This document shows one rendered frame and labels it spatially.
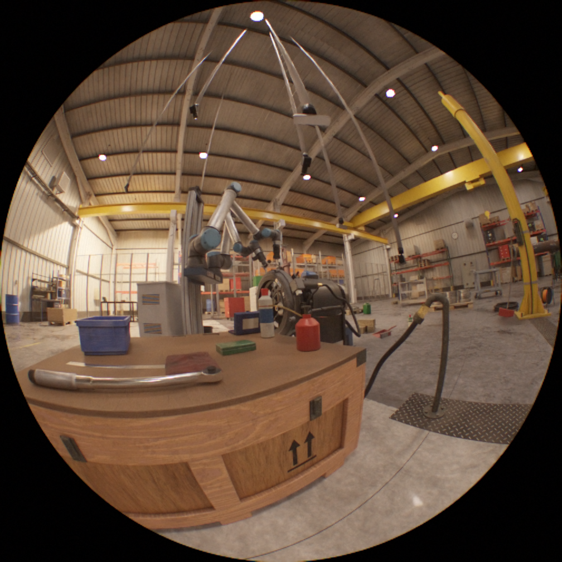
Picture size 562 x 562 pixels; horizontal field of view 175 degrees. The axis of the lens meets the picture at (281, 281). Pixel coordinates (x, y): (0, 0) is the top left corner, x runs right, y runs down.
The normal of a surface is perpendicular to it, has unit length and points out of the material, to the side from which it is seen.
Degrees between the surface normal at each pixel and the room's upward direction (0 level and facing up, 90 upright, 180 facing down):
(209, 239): 95
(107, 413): 90
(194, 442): 90
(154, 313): 90
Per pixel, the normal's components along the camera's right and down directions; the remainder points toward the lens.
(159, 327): 0.06, -0.11
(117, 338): 0.69, -0.13
